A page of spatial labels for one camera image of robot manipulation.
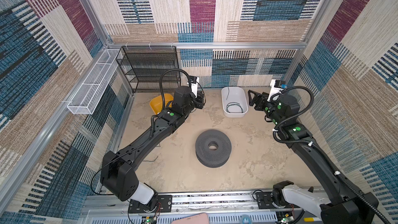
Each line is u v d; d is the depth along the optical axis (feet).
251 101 2.17
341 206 1.22
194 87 2.19
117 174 1.33
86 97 2.66
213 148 2.94
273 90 2.04
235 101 3.65
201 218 2.26
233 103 3.63
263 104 2.09
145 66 3.55
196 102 2.12
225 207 2.40
